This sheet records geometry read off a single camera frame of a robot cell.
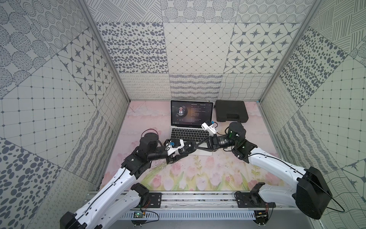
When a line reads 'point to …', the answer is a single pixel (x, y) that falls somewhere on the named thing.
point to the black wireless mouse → (189, 146)
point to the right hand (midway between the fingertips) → (196, 148)
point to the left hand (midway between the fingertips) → (184, 144)
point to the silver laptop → (187, 118)
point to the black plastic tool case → (227, 111)
